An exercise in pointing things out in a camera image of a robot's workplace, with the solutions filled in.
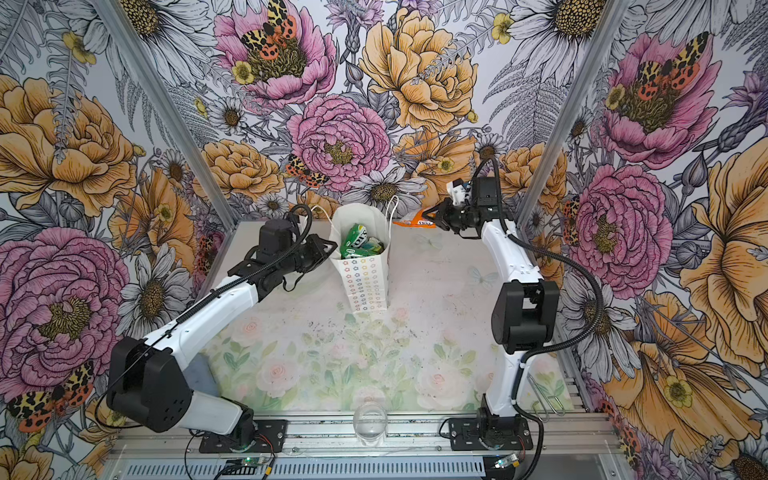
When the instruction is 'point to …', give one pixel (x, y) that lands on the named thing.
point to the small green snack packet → (356, 243)
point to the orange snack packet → (419, 220)
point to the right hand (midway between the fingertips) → (424, 220)
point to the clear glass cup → (370, 422)
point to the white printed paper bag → (366, 279)
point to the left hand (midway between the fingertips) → (337, 252)
